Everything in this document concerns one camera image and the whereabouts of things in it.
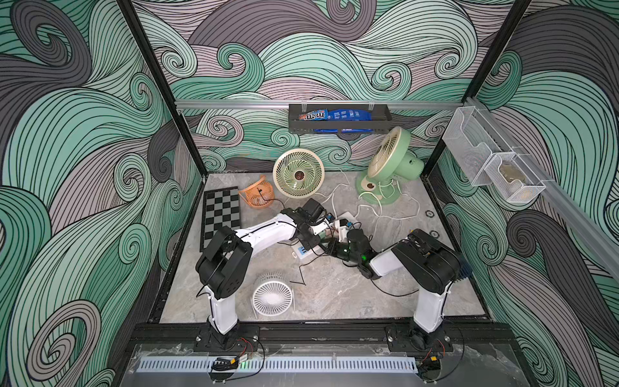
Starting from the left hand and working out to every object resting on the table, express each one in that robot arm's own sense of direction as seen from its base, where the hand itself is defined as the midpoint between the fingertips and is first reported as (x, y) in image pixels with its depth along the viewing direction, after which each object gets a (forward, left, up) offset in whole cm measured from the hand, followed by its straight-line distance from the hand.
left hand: (311, 234), depth 90 cm
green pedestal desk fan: (+18, -28, +21) cm, 40 cm away
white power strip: (-6, +4, -4) cm, 9 cm away
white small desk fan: (-23, +13, +3) cm, 27 cm away
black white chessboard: (+15, +40, -4) cm, 43 cm away
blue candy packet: (+37, -10, +29) cm, 48 cm away
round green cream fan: (+26, +6, +7) cm, 27 cm away
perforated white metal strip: (-40, +17, -7) cm, 45 cm away
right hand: (-1, -3, -4) cm, 5 cm away
